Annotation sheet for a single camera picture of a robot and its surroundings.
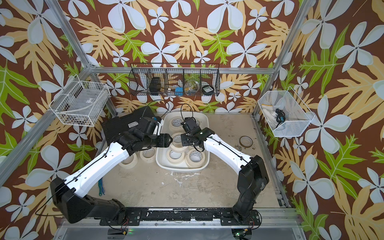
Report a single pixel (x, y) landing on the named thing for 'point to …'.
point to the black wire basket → (174, 79)
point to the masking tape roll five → (175, 124)
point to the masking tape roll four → (175, 157)
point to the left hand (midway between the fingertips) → (168, 137)
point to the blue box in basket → (179, 91)
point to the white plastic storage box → (162, 163)
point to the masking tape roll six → (195, 159)
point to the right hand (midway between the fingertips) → (184, 138)
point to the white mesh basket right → (297, 114)
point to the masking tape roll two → (148, 155)
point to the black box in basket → (155, 85)
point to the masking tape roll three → (176, 142)
